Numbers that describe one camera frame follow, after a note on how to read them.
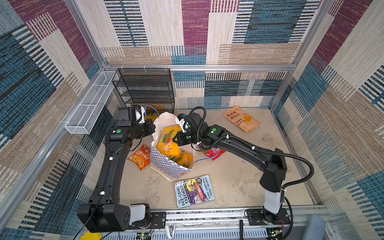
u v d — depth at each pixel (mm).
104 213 368
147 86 1076
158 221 733
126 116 541
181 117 697
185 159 848
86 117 931
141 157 917
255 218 729
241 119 1103
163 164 716
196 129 592
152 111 700
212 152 916
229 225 729
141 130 615
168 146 760
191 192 796
